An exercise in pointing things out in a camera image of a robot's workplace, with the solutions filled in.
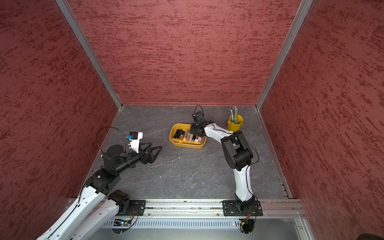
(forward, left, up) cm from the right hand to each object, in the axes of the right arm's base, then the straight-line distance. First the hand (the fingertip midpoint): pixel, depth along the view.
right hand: (193, 132), depth 100 cm
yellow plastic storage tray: (-3, +9, -2) cm, 9 cm away
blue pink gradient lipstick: (-4, -4, -3) cm, 7 cm away
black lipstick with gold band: (-1, +12, -1) cm, 12 cm away
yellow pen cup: (0, -28, +4) cm, 28 cm away
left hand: (-22, +18, +19) cm, 34 cm away
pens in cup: (+7, -27, +12) cm, 31 cm away
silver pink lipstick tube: (0, +5, -1) cm, 5 cm away
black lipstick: (-3, 0, -3) cm, 4 cm away
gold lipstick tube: (-2, +3, -2) cm, 5 cm away
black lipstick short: (-1, +10, -1) cm, 10 cm away
